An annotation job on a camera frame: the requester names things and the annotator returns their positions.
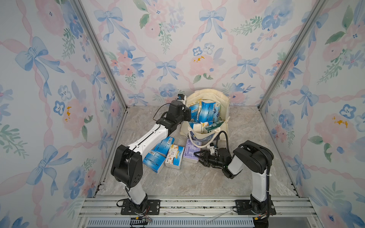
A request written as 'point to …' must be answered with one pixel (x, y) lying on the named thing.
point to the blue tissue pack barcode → (206, 111)
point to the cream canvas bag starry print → (206, 139)
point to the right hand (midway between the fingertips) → (195, 155)
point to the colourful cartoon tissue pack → (213, 127)
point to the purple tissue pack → (190, 149)
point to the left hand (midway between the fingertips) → (191, 109)
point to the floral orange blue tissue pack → (174, 158)
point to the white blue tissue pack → (196, 127)
